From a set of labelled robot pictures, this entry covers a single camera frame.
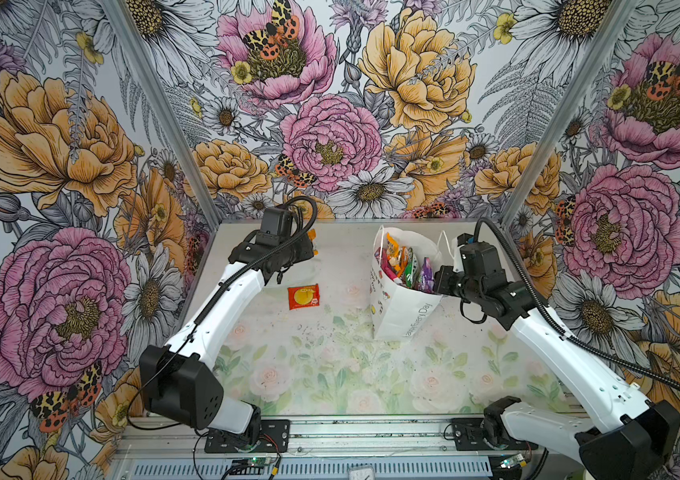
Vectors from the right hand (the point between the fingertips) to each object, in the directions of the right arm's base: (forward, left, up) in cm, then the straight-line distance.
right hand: (436, 283), depth 78 cm
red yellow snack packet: (+10, +37, -21) cm, 44 cm away
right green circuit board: (-35, -15, -22) cm, 45 cm away
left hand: (+9, +33, +2) cm, 34 cm away
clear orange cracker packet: (+10, +10, +3) cm, 15 cm away
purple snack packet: (0, +3, +2) cm, 3 cm away
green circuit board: (-34, +45, -21) cm, 60 cm away
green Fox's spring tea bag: (+3, +6, +1) cm, 7 cm away
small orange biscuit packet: (+14, +32, +5) cm, 35 cm away
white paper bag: (-5, +10, +5) cm, 12 cm away
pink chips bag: (+9, +13, 0) cm, 16 cm away
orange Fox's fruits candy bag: (+7, +7, 0) cm, 10 cm away
